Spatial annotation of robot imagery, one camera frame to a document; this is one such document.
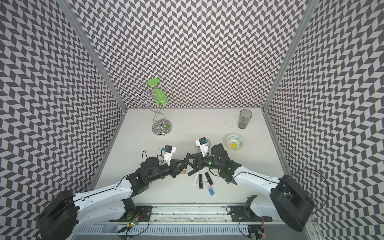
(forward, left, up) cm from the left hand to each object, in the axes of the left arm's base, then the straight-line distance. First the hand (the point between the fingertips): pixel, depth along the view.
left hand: (187, 164), depth 75 cm
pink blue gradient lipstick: (-9, -13, -15) cm, 22 cm away
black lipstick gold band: (-4, -7, -13) cm, 16 cm away
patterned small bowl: (+21, -29, -12) cm, 38 cm away
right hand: (+2, 0, 0) cm, 2 cm away
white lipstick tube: (-2, -4, -13) cm, 14 cm away
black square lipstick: (-2, -11, -13) cm, 18 cm away
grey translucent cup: (+33, -36, -2) cm, 49 cm away
